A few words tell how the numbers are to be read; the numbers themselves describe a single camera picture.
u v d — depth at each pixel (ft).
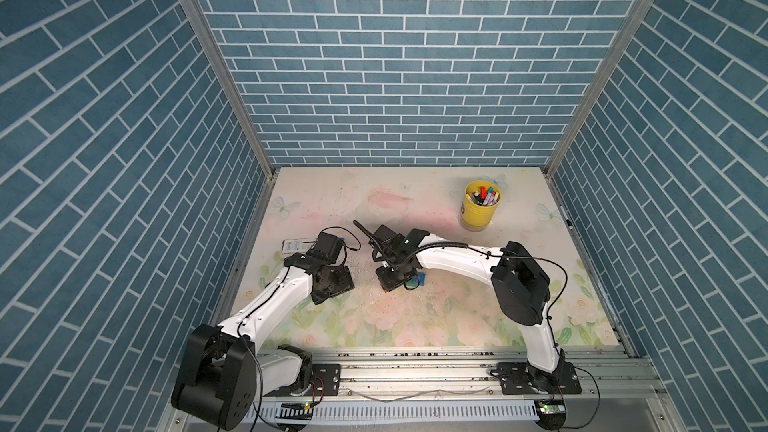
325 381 2.41
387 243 2.28
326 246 2.25
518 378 2.42
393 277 2.53
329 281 2.31
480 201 3.24
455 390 2.42
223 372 1.34
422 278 2.93
